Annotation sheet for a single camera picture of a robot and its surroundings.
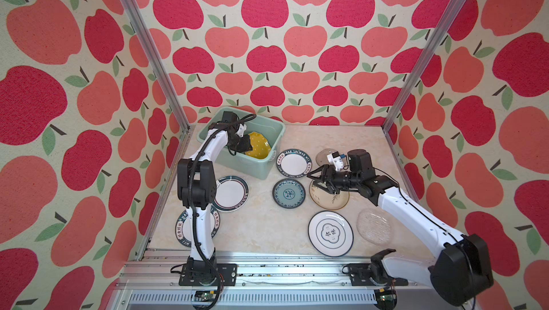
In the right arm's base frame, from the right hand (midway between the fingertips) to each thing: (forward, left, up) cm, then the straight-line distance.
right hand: (314, 177), depth 77 cm
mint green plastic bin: (+29, +19, -6) cm, 35 cm away
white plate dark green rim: (-1, +34, -18) cm, 38 cm away
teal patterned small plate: (+4, +9, -20) cm, 22 cm away
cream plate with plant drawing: (+2, -8, -20) cm, 22 cm away
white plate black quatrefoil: (-12, -9, -20) cm, 26 cm away
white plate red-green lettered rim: (+20, +7, -20) cm, 29 cm away
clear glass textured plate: (-8, -28, -21) cm, 36 cm away
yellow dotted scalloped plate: (+23, +24, -13) cm, 36 cm away
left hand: (+19, +27, -9) cm, 34 cm away
